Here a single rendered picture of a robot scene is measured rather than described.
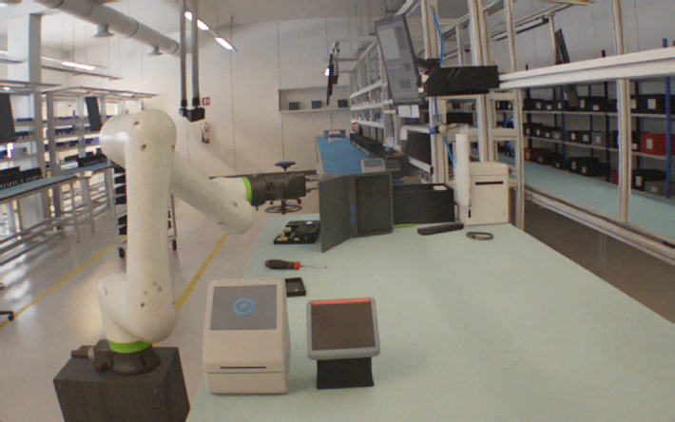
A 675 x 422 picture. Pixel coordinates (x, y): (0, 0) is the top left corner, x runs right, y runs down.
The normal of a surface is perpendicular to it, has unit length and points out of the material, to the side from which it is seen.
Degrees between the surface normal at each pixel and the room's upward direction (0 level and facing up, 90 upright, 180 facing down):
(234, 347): 41
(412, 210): 90
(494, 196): 90
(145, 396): 90
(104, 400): 90
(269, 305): 30
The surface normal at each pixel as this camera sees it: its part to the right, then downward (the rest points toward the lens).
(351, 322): -0.04, -0.74
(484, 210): 0.04, 0.18
